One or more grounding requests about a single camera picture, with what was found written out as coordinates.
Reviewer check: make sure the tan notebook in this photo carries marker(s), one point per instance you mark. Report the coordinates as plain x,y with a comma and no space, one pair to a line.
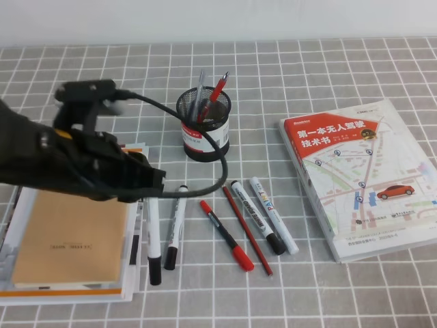
71,240

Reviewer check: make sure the white paint marker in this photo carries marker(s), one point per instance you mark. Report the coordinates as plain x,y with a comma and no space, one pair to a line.
274,216

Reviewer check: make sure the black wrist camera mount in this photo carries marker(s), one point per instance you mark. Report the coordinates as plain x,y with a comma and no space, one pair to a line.
81,102

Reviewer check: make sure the red pencil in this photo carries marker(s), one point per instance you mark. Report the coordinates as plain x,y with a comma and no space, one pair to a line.
248,233

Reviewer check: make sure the red and white book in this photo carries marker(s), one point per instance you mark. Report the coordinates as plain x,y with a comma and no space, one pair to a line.
369,182

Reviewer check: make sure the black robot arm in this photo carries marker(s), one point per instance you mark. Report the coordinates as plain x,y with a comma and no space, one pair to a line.
30,156

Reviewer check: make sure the magazine stack under books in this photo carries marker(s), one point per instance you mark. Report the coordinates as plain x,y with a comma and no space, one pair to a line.
139,222

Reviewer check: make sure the white board marker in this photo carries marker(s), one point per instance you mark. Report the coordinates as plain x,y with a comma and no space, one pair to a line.
267,232

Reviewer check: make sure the orange edged white book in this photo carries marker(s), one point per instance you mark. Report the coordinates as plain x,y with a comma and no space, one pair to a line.
131,239

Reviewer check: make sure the white marker with black cap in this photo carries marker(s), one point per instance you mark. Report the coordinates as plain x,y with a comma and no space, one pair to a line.
176,234

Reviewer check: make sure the red and black pen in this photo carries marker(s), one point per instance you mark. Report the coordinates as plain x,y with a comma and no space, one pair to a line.
237,252

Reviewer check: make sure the red click pen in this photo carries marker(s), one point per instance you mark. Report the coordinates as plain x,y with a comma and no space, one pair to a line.
213,97

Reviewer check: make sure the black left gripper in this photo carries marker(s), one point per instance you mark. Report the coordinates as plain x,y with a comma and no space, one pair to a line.
99,164

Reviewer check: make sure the clear grey pen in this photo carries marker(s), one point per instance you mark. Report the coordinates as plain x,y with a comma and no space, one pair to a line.
194,108

